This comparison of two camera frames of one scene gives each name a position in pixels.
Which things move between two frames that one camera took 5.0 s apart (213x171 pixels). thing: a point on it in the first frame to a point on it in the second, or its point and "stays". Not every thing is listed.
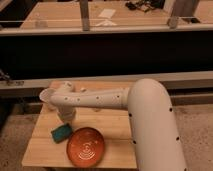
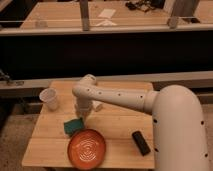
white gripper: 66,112 to 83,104
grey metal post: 84,11 stays
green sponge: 61,133 to 73,125
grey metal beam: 183,8 stays
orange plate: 85,147 stays
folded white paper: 106,23 stays
